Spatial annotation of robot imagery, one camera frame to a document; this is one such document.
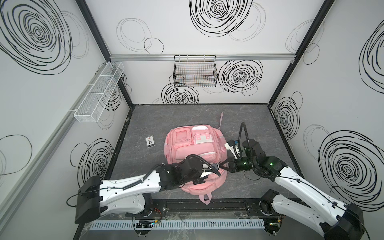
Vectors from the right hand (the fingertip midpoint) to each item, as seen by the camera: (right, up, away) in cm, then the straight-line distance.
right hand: (218, 168), depth 70 cm
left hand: (-4, 0, +2) cm, 5 cm away
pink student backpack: (-19, +10, +17) cm, 27 cm away
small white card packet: (-41, +8, +29) cm, 51 cm away
